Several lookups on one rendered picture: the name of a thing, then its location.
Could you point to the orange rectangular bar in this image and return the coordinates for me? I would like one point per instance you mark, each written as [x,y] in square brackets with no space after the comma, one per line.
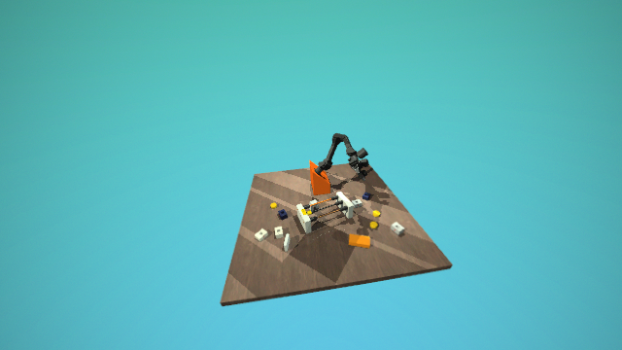
[359,241]

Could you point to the white rectangular block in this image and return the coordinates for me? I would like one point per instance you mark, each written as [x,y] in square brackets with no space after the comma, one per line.
[261,235]

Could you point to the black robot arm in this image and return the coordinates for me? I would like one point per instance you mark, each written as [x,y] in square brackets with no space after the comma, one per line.
[337,138]

